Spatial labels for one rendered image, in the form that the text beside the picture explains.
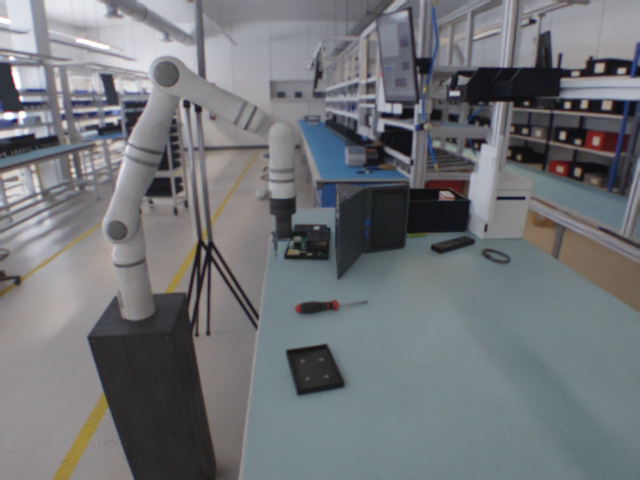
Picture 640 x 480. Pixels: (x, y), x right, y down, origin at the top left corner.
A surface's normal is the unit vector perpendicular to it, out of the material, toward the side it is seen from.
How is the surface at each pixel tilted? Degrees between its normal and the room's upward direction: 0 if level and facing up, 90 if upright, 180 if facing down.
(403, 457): 0
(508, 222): 90
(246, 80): 90
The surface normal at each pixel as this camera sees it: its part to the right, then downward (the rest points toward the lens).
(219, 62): 0.07, 0.35
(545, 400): 0.00, -0.94
